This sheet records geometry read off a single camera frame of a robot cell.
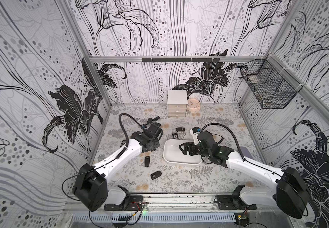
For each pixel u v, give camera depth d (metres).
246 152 0.89
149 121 1.08
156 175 0.82
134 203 0.73
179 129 1.02
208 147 0.61
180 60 0.90
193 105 1.15
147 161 0.87
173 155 0.90
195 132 0.72
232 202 0.64
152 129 0.63
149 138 0.58
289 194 0.39
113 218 0.70
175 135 0.98
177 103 1.03
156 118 1.11
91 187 0.40
